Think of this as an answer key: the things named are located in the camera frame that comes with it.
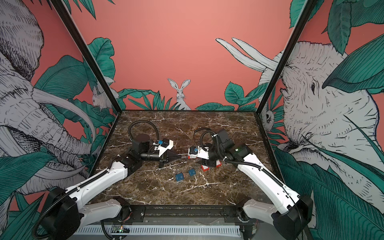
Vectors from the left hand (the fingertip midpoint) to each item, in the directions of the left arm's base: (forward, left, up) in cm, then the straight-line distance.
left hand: (179, 155), depth 70 cm
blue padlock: (-2, +2, -22) cm, 22 cm away
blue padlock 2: (0, -6, -23) cm, 23 cm away
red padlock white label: (+2, -14, -21) cm, 25 cm away
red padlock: (-1, -5, -1) cm, 5 cm away
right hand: (+1, -8, 0) cm, 8 cm away
